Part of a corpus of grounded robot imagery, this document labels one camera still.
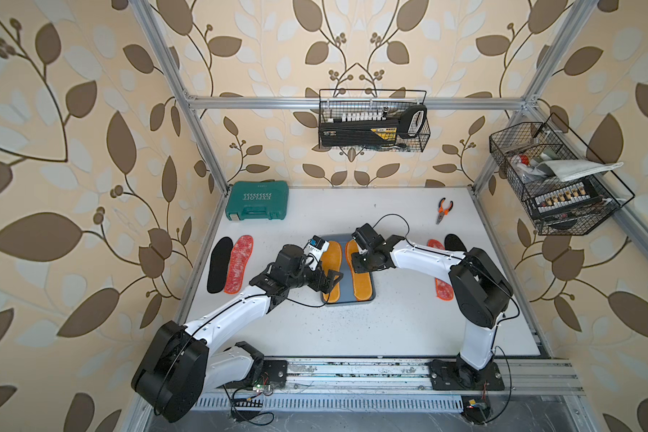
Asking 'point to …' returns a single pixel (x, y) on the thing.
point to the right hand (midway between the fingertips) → (357, 264)
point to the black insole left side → (219, 265)
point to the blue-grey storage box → (346, 289)
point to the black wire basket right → (553, 207)
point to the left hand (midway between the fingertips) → (332, 268)
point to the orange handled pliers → (441, 211)
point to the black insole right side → (453, 243)
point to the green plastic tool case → (257, 200)
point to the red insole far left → (241, 250)
